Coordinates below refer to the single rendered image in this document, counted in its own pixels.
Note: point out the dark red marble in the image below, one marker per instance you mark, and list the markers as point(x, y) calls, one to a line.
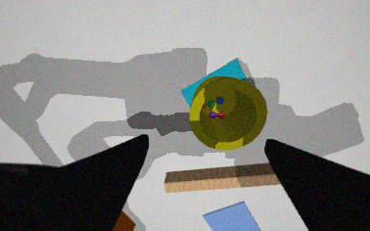
point(221, 115)

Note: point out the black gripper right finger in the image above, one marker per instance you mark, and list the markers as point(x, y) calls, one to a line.
point(328, 196)

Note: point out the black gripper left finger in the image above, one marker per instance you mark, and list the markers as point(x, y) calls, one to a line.
point(85, 195)

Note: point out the tan flat bar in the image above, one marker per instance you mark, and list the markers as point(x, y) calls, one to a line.
point(248, 175)

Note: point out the purple marble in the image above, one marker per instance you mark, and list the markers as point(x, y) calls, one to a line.
point(212, 115)

